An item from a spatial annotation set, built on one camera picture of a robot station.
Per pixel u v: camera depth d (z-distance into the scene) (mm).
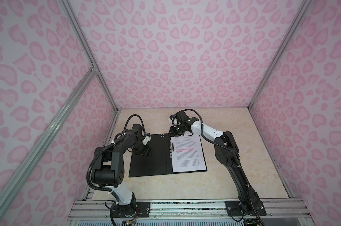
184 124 770
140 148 787
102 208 757
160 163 909
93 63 902
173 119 903
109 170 472
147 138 879
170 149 952
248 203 628
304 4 689
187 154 932
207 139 581
